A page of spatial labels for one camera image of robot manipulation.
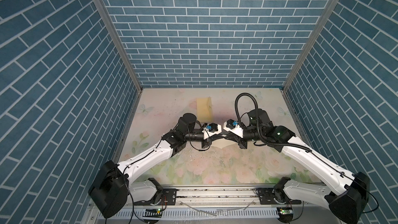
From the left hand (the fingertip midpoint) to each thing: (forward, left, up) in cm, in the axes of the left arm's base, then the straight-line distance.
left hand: (221, 136), depth 71 cm
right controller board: (-27, -31, -25) cm, 48 cm away
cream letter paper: (-2, 0, -3) cm, 4 cm away
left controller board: (-26, +32, -25) cm, 49 cm away
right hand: (+1, -2, 0) cm, 2 cm away
